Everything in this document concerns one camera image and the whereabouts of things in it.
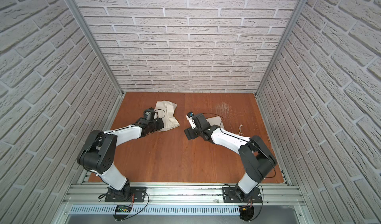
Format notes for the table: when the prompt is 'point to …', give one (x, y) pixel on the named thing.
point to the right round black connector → (246, 212)
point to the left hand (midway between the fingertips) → (162, 119)
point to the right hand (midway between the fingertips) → (187, 130)
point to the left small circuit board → (123, 208)
